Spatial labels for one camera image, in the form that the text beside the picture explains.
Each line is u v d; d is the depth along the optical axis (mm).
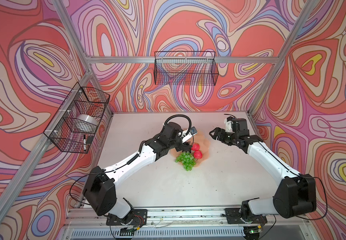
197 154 888
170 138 601
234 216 724
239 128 648
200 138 939
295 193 410
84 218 751
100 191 410
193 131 659
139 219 719
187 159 863
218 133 750
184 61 885
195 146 917
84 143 719
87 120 736
